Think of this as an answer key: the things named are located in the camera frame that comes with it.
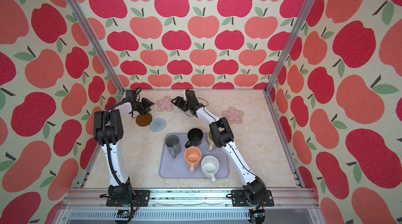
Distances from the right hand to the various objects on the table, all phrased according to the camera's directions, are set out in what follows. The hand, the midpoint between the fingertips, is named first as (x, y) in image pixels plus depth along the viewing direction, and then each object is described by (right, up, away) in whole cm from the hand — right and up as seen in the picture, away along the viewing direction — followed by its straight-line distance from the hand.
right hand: (175, 101), depth 109 cm
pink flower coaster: (-8, -2, +3) cm, 9 cm away
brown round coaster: (-20, -13, -4) cm, 25 cm away
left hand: (-14, -3, 0) cm, 14 cm away
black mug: (+15, -20, -20) cm, 32 cm away
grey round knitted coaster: (-10, -16, -8) cm, 20 cm away
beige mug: (+24, -23, -23) cm, 40 cm away
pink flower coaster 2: (+41, -10, -1) cm, 42 cm away
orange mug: (+14, -31, -23) cm, 41 cm away
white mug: (+23, -36, -25) cm, 50 cm away
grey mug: (+2, -26, -19) cm, 32 cm away
